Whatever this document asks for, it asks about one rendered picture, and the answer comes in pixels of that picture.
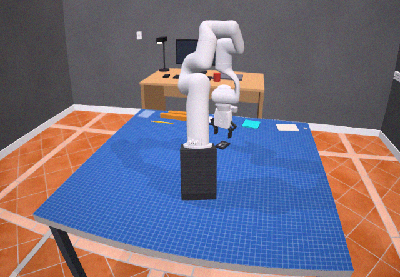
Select cyan flat rectangular tile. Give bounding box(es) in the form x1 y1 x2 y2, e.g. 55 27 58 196
242 120 261 129

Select black plastic tile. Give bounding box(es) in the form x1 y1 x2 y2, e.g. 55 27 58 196
215 141 231 150

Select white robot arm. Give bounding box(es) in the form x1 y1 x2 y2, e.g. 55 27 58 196
178 21 244 149

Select blue work mat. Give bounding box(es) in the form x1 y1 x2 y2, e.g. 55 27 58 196
33 109 354 271

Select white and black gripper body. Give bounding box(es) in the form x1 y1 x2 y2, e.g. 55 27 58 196
214 108 233 129

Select white flat tile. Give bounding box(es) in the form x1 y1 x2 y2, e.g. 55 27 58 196
276 124 299 131

